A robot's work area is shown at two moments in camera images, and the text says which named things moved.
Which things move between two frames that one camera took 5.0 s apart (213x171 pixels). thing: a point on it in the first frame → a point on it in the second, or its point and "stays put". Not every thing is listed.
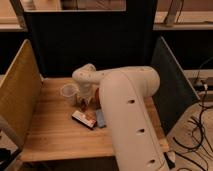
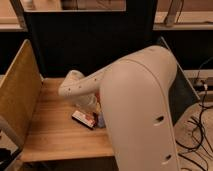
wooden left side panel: [21, 94] stays put
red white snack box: [88, 119] stays put
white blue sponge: [100, 117] stays put
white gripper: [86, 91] → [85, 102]
